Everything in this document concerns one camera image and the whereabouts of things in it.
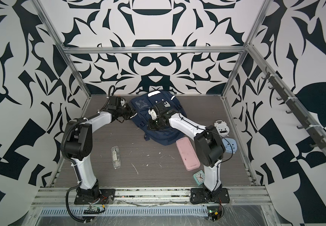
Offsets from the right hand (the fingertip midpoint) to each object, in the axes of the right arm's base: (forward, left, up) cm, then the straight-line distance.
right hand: (146, 127), depth 87 cm
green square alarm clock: (-26, -30, -12) cm, 41 cm away
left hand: (+16, +5, +1) cm, 17 cm away
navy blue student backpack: (+24, +5, -4) cm, 24 cm away
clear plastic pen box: (-14, +19, -11) cm, 26 cm away
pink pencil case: (-13, -25, -11) cm, 30 cm away
